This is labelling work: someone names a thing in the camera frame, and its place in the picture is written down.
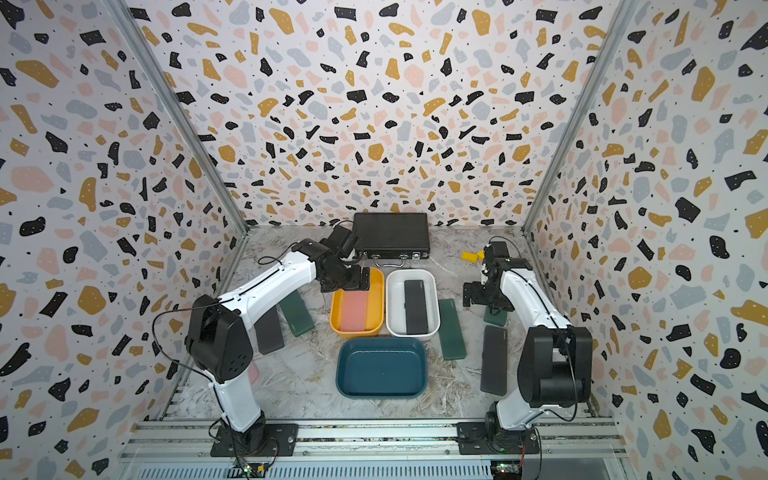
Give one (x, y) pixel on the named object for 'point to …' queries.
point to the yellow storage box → (375, 308)
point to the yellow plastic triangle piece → (473, 257)
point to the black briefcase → (391, 238)
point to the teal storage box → (381, 367)
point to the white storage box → (394, 300)
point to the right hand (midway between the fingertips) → (482, 301)
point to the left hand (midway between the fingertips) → (360, 283)
